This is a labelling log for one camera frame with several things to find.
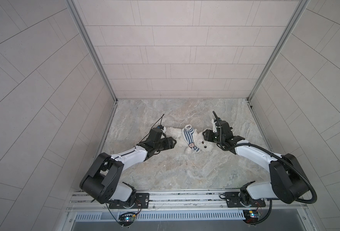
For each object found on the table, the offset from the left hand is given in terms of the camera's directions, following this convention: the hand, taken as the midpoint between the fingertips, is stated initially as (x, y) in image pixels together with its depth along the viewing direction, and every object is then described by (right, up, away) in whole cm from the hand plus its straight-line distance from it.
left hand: (177, 141), depth 87 cm
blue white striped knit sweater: (+7, +6, -1) cm, 9 cm away
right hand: (+17, +4, +2) cm, 17 cm away
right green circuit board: (+36, -32, -19) cm, 51 cm away
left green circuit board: (-23, -31, -21) cm, 44 cm away
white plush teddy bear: (+15, -1, -5) cm, 16 cm away
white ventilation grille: (-7, -32, -19) cm, 37 cm away
